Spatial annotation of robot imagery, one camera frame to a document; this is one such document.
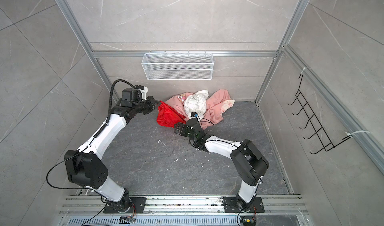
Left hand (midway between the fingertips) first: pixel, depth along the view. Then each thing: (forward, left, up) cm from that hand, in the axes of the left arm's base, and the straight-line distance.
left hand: (161, 98), depth 81 cm
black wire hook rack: (-31, -72, +4) cm, 79 cm away
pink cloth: (+20, -38, -24) cm, 50 cm away
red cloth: (-2, -2, -15) cm, 15 cm away
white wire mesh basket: (+28, -8, +3) cm, 29 cm away
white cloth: (+13, -21, -17) cm, 30 cm away
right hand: (-8, -9, -16) cm, 20 cm away
